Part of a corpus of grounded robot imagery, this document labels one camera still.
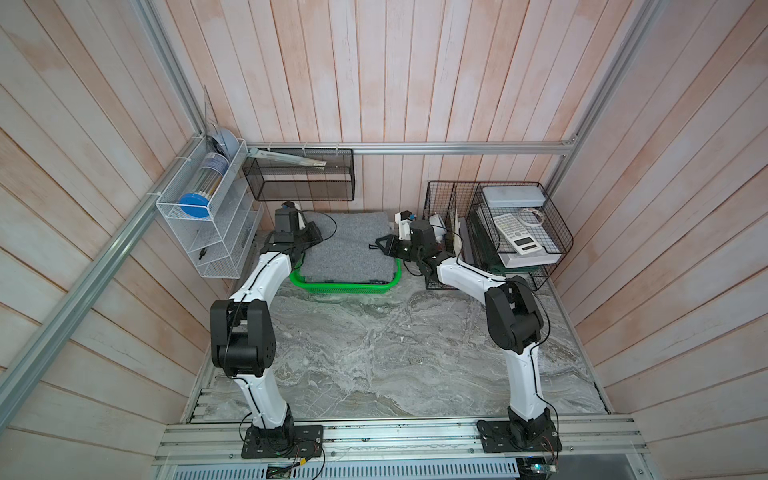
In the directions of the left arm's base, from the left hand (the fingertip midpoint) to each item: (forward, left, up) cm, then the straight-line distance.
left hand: (319, 231), depth 94 cm
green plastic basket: (-12, -18, -14) cm, 26 cm away
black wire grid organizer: (+20, -46, -4) cm, 50 cm away
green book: (+4, -57, -11) cm, 58 cm away
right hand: (-2, -18, -2) cm, 18 cm away
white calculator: (-6, -62, +3) cm, 62 cm away
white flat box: (+14, -66, +3) cm, 67 cm away
